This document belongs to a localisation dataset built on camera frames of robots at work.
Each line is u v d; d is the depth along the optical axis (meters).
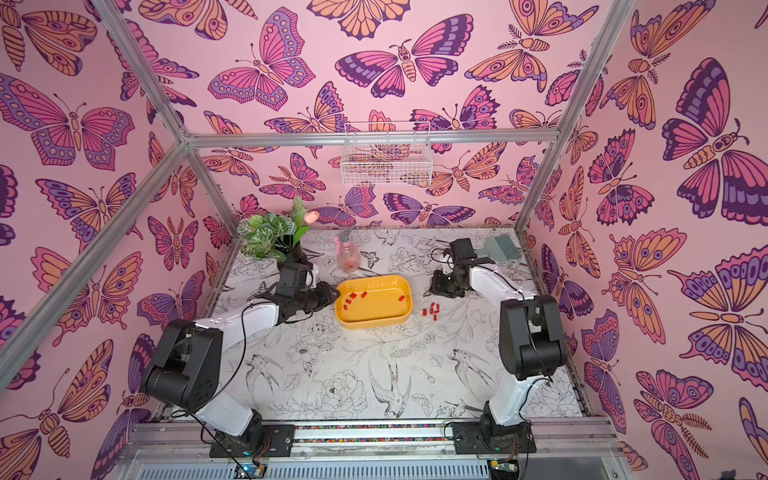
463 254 0.77
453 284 0.80
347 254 1.08
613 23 0.70
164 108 0.85
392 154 0.95
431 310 0.97
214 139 0.92
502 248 1.13
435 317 0.95
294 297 0.73
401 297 1.00
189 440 0.74
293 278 0.73
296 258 0.95
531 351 0.48
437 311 0.97
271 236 0.84
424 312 0.97
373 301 1.00
